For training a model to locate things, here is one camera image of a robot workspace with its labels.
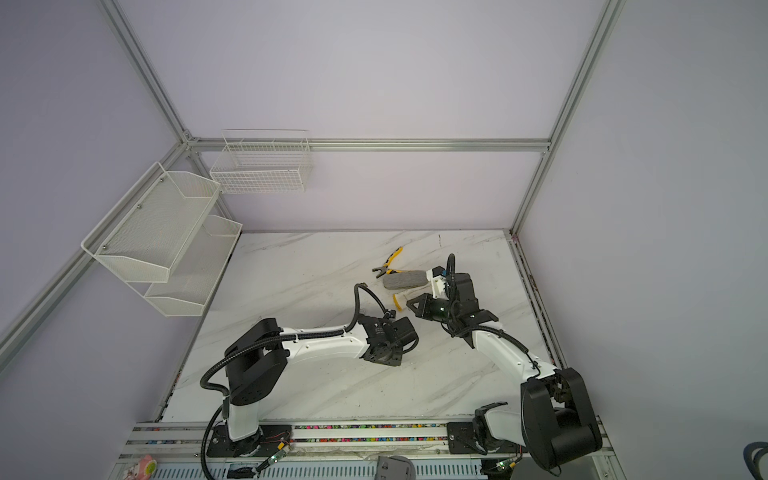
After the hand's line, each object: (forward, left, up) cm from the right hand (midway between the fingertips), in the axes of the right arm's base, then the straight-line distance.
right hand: (407, 302), depth 83 cm
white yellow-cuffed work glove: (+11, +2, -15) cm, 18 cm away
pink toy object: (-39, +60, -10) cm, 72 cm away
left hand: (-11, +5, -12) cm, 17 cm away
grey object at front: (-37, +3, -13) cm, 40 cm away
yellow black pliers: (+22, +8, -13) cm, 27 cm away
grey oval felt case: (+16, 0, -11) cm, 19 cm away
